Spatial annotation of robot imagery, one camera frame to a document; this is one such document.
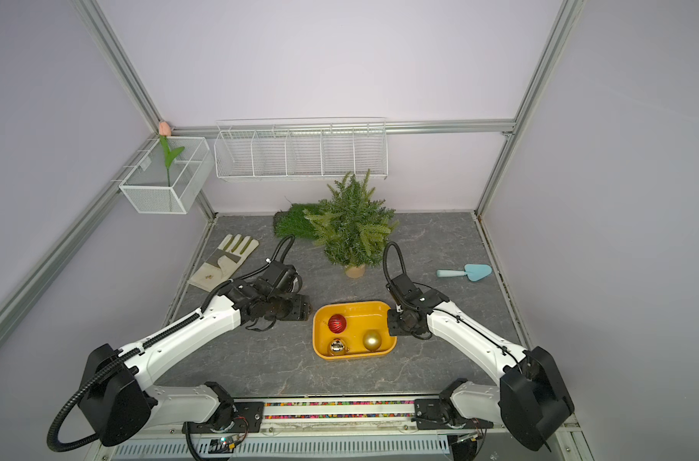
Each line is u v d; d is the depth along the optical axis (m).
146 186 0.77
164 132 0.89
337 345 0.82
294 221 1.12
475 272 1.03
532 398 0.40
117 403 0.39
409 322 0.59
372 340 0.83
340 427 0.73
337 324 0.86
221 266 1.04
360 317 0.91
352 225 0.79
